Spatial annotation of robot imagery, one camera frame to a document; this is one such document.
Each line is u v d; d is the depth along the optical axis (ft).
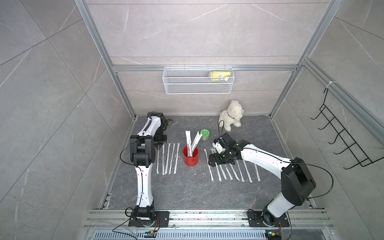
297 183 1.46
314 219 2.45
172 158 3.13
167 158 3.12
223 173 2.91
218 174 2.90
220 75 2.77
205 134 3.33
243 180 2.81
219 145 2.38
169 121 3.75
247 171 2.95
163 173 2.95
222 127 3.70
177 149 3.28
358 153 2.01
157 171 2.94
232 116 3.31
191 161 2.88
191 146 2.89
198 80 3.30
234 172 2.94
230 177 2.88
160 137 2.84
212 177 2.88
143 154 1.98
